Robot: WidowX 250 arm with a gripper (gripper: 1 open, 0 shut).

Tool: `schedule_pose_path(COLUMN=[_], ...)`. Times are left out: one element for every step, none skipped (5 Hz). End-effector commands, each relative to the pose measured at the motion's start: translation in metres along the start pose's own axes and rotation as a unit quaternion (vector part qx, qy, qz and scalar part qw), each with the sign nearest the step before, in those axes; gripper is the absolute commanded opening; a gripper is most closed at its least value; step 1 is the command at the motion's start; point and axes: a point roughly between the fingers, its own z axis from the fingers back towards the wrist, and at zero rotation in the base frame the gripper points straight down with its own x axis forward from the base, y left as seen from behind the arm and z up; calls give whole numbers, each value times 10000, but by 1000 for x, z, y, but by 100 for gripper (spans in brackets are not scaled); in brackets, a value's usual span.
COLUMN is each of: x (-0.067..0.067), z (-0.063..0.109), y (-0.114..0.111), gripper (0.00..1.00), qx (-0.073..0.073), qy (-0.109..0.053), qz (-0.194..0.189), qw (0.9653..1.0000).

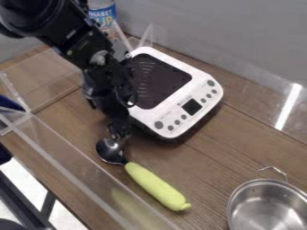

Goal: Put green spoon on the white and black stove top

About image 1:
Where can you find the stainless steel pot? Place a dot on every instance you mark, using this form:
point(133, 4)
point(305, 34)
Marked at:
point(267, 203)

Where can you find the blue object at left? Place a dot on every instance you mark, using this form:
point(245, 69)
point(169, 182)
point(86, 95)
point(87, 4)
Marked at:
point(8, 104)

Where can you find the white and black stove top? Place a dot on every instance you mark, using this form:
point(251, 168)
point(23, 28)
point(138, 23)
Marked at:
point(177, 94)

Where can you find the clear acrylic barrier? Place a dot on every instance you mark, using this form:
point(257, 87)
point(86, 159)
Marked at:
point(110, 199)

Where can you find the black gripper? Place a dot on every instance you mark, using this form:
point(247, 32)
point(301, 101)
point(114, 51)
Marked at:
point(107, 88)

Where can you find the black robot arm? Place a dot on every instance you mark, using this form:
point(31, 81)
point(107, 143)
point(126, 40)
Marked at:
point(61, 24)

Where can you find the black table frame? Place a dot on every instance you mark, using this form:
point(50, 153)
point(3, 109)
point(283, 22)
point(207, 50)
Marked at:
point(31, 218)

